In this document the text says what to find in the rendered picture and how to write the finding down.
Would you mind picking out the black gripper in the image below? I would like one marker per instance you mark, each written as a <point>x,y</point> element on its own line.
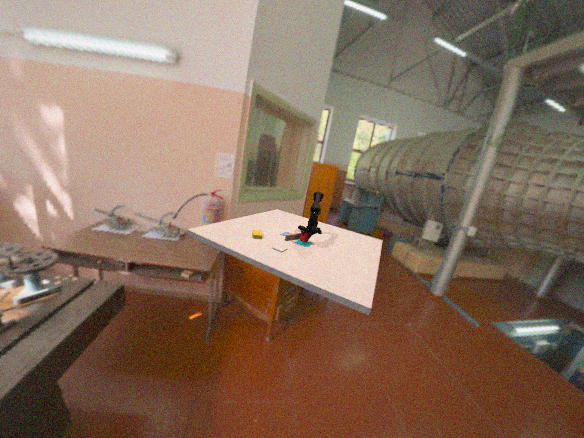
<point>302,228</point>

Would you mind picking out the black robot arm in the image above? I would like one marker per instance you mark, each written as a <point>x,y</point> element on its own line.
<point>315,211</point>

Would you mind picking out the cream flat square block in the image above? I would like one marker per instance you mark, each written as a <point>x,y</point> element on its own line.
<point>280,248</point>

